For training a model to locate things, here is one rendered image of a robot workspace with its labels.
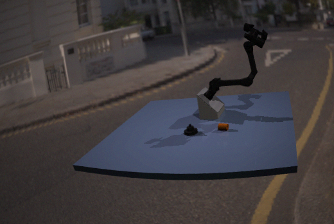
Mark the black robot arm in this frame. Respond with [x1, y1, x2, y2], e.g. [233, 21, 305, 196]
[204, 32, 265, 100]

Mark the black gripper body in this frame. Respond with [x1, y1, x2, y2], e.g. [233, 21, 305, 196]
[243, 23, 268, 40]

